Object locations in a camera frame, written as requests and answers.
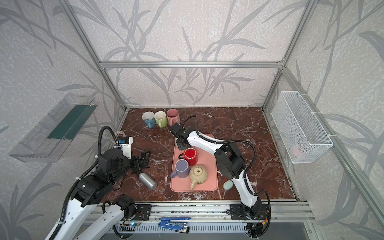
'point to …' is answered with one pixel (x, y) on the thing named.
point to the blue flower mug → (149, 118)
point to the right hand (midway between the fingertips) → (184, 139)
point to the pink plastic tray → (205, 159)
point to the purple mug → (181, 169)
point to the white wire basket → (301, 133)
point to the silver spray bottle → (147, 181)
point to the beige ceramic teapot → (198, 174)
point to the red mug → (191, 155)
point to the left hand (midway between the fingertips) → (145, 148)
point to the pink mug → (173, 116)
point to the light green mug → (160, 118)
